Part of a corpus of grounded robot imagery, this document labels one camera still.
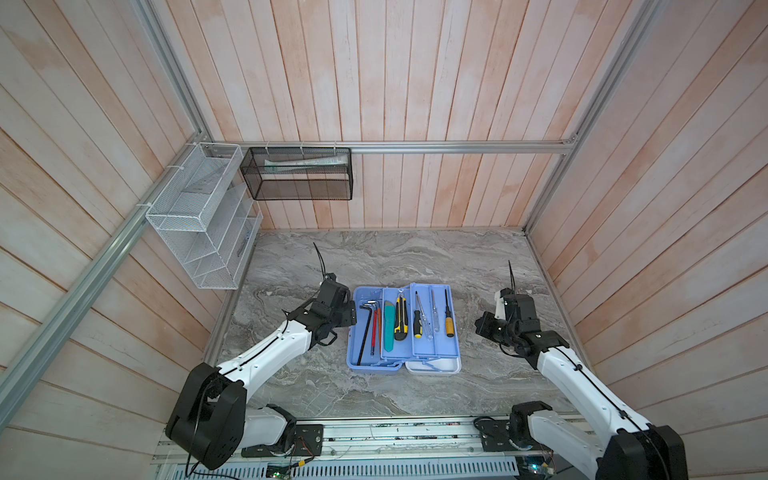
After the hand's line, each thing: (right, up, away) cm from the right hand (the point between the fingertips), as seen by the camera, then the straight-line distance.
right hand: (476, 319), depth 86 cm
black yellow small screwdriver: (-18, 0, -5) cm, 19 cm away
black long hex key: (-33, -5, +6) cm, 34 cm away
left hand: (-40, +1, +1) cm, 40 cm away
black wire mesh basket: (-57, +48, +17) cm, 76 cm away
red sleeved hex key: (-30, -5, +7) cm, 31 cm away
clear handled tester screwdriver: (-13, +2, -3) cm, 13 cm away
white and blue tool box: (-15, -7, -10) cm, 19 cm away
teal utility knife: (-26, -1, -1) cm, 26 cm away
